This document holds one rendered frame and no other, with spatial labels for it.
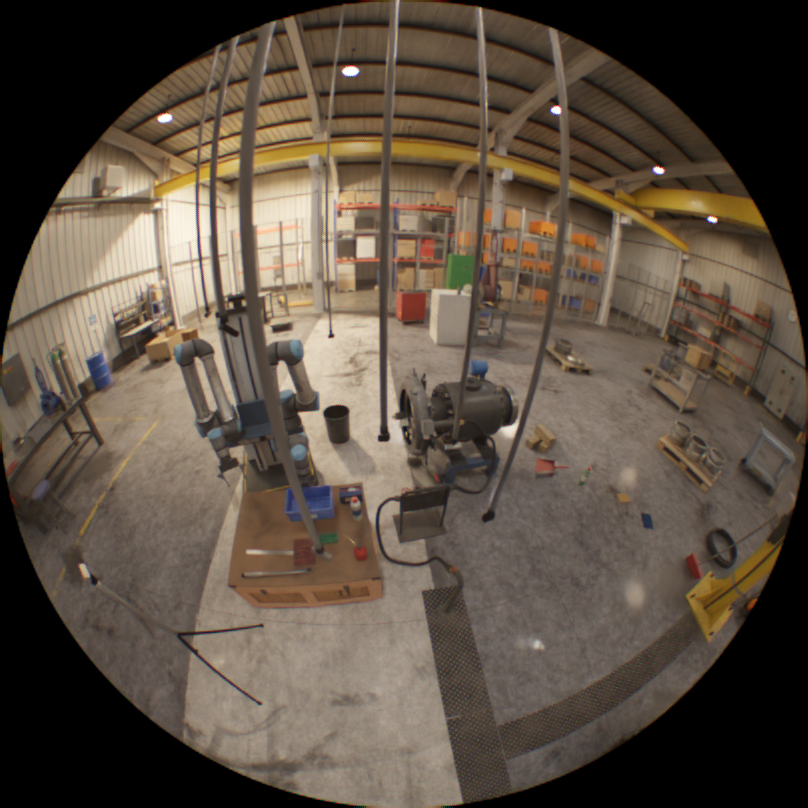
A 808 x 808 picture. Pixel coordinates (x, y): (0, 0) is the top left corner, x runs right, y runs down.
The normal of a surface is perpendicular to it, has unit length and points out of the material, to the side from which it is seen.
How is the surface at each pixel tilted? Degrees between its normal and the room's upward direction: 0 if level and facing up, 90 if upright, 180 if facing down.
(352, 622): 0
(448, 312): 90
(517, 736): 0
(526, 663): 0
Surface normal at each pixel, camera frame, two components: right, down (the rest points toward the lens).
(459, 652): 0.03, -0.85
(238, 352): 0.41, 0.49
